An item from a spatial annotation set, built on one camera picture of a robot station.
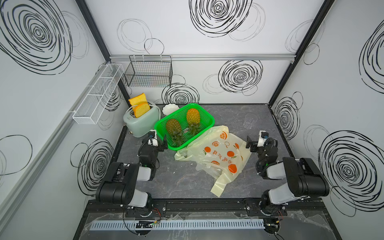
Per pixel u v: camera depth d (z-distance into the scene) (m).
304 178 0.44
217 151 0.94
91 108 0.73
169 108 1.17
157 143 0.76
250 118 1.08
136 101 0.94
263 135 0.78
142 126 0.94
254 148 0.83
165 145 0.83
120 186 0.44
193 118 1.02
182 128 1.05
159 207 0.74
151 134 0.75
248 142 0.83
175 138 0.90
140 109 0.89
